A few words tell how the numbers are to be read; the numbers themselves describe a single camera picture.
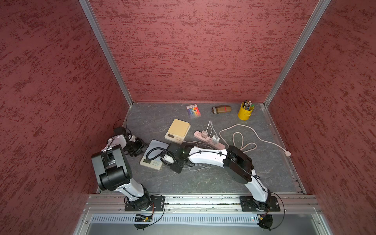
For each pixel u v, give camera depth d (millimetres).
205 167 852
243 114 1061
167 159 787
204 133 947
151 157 703
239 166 548
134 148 780
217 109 1134
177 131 1012
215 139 897
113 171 475
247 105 974
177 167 763
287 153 952
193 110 1141
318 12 731
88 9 713
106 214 708
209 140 964
